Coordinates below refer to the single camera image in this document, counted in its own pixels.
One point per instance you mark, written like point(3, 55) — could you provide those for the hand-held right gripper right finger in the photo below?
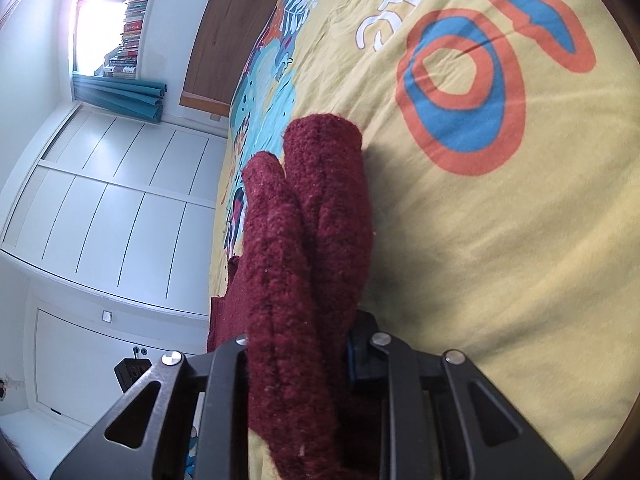
point(372, 360)

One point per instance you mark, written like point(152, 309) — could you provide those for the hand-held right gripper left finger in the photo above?
point(227, 385)

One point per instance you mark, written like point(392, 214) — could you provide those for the dark red knitted sweater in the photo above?
point(285, 285)

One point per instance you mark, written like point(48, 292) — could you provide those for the blue white printed object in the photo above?
point(193, 447)

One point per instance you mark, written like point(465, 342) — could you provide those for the black digital clock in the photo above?
point(132, 372)

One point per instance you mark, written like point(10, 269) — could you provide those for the yellow printed bedcover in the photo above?
point(475, 260)

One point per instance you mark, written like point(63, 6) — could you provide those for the white wardrobe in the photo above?
point(100, 200)

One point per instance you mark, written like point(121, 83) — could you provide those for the teal curtain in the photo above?
point(125, 95)

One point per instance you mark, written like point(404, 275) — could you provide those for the wooden headboard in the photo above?
point(225, 35)

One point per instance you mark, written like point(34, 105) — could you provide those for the row of books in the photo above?
point(135, 20)

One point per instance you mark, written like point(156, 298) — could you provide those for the window behind books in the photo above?
point(100, 10)

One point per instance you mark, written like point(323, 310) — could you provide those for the white round-hole wall socket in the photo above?
point(140, 351)

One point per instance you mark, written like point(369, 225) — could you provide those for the white light switch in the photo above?
point(107, 316)

